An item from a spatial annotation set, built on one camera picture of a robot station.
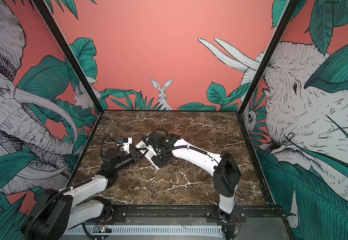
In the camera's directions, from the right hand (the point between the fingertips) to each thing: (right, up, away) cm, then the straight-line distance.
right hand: (156, 161), depth 78 cm
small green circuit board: (-25, -30, -8) cm, 40 cm away
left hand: (-4, +7, 0) cm, 8 cm away
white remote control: (-4, +5, 0) cm, 6 cm away
